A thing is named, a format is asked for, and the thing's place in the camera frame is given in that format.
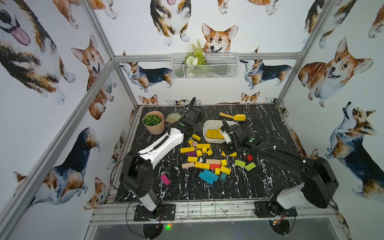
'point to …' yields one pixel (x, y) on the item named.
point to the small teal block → (223, 176)
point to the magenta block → (165, 180)
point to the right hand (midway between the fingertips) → (221, 146)
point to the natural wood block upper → (213, 161)
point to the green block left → (240, 163)
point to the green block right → (250, 166)
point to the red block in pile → (213, 166)
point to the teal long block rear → (210, 174)
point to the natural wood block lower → (188, 165)
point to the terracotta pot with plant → (154, 121)
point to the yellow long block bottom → (203, 165)
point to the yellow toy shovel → (236, 117)
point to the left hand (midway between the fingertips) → (199, 121)
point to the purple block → (192, 153)
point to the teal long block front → (206, 178)
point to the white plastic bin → (210, 124)
